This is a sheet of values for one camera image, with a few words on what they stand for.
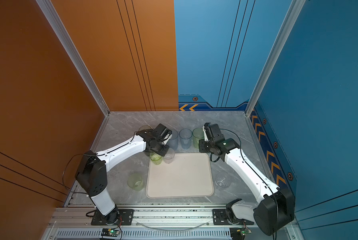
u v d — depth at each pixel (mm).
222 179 847
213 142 591
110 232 708
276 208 378
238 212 614
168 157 936
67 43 813
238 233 696
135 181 828
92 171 462
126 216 740
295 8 697
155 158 931
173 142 911
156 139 644
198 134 940
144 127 925
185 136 942
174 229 713
